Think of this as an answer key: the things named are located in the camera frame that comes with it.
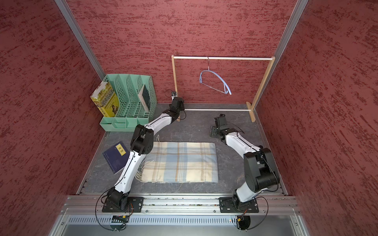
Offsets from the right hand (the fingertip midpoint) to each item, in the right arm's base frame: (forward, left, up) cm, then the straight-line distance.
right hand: (216, 133), depth 94 cm
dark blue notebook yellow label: (-13, +64, -5) cm, 66 cm away
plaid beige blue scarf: (-17, +29, -5) cm, 34 cm away
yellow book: (+20, +73, +15) cm, 78 cm away
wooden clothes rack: (+25, -31, -6) cm, 40 cm away
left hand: (+27, +26, +2) cm, 37 cm away
